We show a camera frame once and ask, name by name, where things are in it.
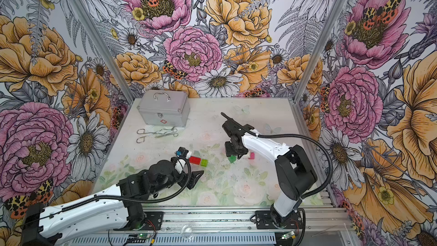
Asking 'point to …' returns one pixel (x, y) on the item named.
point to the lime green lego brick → (204, 162)
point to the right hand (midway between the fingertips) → (234, 156)
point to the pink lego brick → (252, 156)
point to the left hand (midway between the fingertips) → (193, 170)
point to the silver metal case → (165, 107)
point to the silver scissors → (163, 130)
